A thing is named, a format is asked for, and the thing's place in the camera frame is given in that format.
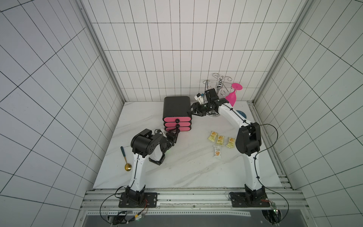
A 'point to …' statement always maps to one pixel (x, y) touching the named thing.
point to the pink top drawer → (177, 119)
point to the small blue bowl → (241, 114)
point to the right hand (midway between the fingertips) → (184, 113)
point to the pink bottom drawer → (168, 129)
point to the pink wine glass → (231, 97)
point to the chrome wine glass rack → (221, 86)
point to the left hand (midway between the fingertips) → (178, 131)
